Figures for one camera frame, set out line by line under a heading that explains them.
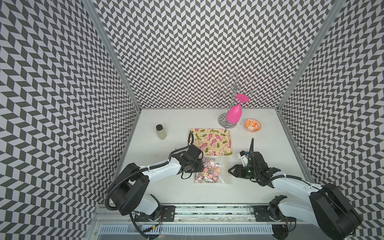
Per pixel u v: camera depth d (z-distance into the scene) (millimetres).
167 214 732
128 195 421
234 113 862
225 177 880
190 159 675
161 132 956
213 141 990
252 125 1052
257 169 675
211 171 849
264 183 630
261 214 735
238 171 752
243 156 798
